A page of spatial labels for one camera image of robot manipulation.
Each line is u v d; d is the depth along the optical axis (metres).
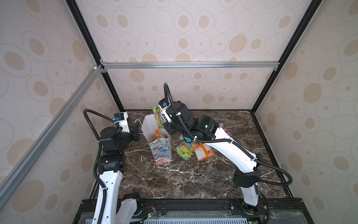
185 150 0.92
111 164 0.48
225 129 1.05
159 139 0.73
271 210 0.74
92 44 0.81
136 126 0.67
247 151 0.47
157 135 0.88
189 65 0.92
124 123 0.59
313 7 0.69
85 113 0.45
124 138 0.58
